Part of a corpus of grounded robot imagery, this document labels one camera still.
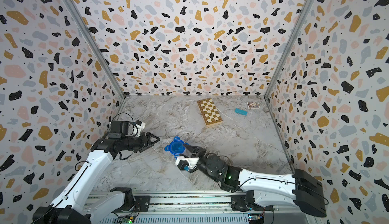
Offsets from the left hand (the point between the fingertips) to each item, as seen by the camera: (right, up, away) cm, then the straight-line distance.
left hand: (158, 140), depth 76 cm
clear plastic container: (+8, -5, +5) cm, 11 cm away
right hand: (+15, -1, -8) cm, 17 cm away
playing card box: (+61, +19, +40) cm, 76 cm away
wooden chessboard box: (+27, +14, +33) cm, 45 cm away
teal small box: (+51, +14, +37) cm, 65 cm away
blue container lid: (+8, 0, +5) cm, 10 cm away
